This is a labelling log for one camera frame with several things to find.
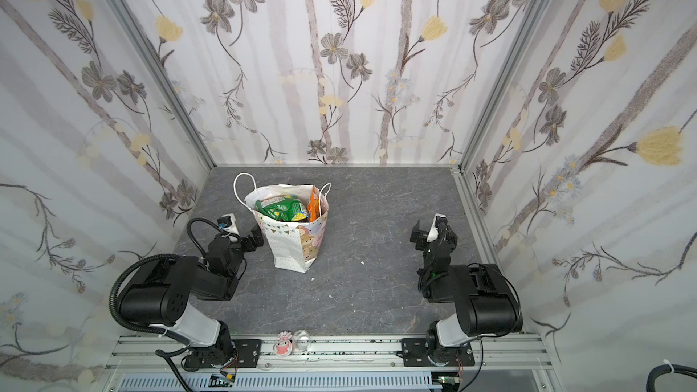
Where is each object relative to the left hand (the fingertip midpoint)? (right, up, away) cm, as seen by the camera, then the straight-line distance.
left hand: (241, 217), depth 91 cm
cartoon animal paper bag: (+7, +9, -12) cm, 17 cm away
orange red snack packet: (+27, +4, -13) cm, 30 cm away
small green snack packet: (+18, +4, -11) cm, 22 cm away
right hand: (+64, 0, -2) cm, 64 cm away
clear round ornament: (+24, -34, -14) cm, 44 cm away
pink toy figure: (+20, -34, -18) cm, 43 cm away
